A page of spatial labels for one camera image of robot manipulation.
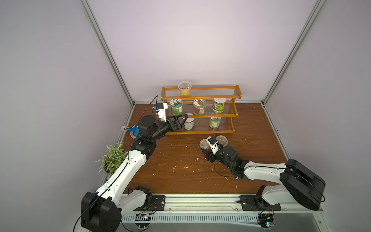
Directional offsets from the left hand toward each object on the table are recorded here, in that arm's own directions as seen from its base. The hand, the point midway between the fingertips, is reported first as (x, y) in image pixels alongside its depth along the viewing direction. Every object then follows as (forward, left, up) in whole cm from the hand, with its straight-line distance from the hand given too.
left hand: (184, 117), depth 69 cm
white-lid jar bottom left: (+14, -2, -24) cm, 28 cm away
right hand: (-3, -12, -20) cm, 24 cm away
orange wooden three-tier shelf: (+21, -15, -16) cm, 31 cm away
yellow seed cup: (+22, +1, +1) cm, 22 cm away
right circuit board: (-38, -41, -33) cm, 64 cm away
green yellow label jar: (+18, -20, -11) cm, 29 cm away
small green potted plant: (-15, +38, -17) cm, 44 cm away
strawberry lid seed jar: (+17, -8, -10) cm, 21 cm away
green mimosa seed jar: (+17, +6, -10) cm, 21 cm away
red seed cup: (-6, -11, -19) cm, 23 cm away
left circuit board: (-39, +21, -36) cm, 57 cm away
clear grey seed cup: (+3, -23, -27) cm, 36 cm away
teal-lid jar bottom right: (+15, -19, -25) cm, 35 cm away
